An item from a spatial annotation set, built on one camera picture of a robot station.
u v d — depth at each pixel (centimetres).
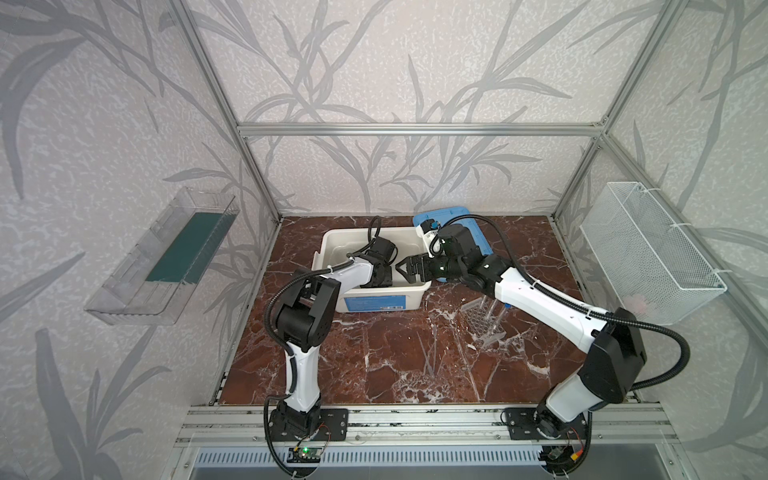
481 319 91
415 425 75
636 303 73
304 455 72
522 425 73
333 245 94
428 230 70
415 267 70
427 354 85
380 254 80
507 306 56
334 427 74
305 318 52
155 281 63
